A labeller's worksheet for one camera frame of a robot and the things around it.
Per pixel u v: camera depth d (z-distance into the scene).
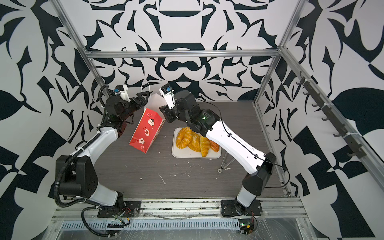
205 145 0.89
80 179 0.44
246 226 0.71
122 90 0.72
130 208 0.74
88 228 0.68
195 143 0.92
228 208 0.74
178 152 0.93
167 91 0.55
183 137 0.92
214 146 0.93
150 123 0.78
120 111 0.66
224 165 0.87
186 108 0.49
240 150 0.44
